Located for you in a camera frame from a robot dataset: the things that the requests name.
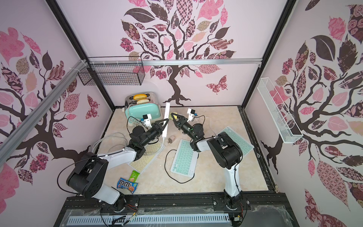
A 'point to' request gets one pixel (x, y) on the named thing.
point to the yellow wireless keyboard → (152, 151)
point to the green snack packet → (133, 176)
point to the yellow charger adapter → (175, 116)
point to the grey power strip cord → (123, 135)
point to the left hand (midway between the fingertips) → (167, 122)
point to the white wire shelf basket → (286, 126)
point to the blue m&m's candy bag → (124, 183)
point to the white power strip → (167, 114)
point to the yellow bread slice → (139, 96)
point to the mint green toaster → (137, 104)
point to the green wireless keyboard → (185, 160)
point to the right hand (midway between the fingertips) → (170, 115)
